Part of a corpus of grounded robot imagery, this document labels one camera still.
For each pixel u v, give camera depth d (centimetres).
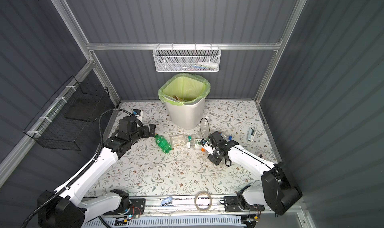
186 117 90
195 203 74
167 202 74
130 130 61
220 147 62
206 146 79
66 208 38
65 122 72
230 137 95
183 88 103
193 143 93
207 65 94
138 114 70
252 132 99
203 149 79
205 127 105
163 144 92
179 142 96
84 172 45
